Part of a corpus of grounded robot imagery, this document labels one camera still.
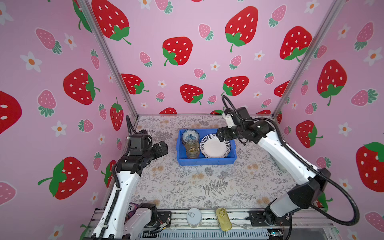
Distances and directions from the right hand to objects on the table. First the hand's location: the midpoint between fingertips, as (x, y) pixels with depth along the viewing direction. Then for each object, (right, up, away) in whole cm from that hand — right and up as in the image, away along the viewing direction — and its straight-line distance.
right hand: (223, 131), depth 77 cm
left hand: (-33, -8, -1) cm, 34 cm away
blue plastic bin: (-23, -19, +17) cm, 35 cm away
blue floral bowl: (-19, -4, +21) cm, 28 cm away
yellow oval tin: (-1, -43, -6) cm, 43 cm away
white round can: (-15, -41, -7) cm, 45 cm away
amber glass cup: (-17, -12, +13) cm, 25 cm away
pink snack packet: (-47, -39, -2) cm, 61 cm away
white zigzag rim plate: (-5, -11, +19) cm, 22 cm away
